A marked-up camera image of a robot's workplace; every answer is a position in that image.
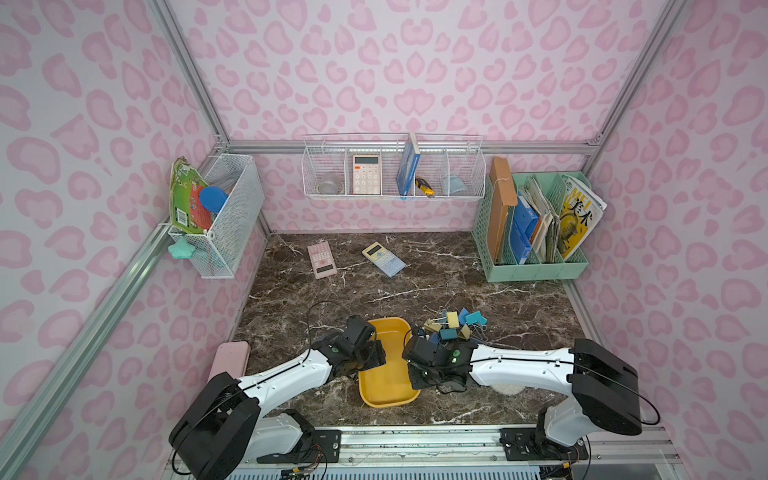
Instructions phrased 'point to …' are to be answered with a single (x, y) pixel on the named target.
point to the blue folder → (523, 226)
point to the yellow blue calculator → (385, 259)
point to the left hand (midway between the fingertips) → (378, 351)
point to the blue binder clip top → (462, 316)
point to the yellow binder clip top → (453, 319)
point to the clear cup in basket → (330, 188)
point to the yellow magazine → (581, 210)
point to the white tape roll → (510, 389)
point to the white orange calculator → (366, 178)
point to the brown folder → (501, 196)
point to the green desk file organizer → (545, 262)
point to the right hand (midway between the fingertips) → (411, 377)
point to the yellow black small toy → (425, 186)
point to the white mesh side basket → (238, 230)
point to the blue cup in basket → (453, 184)
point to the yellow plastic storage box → (391, 384)
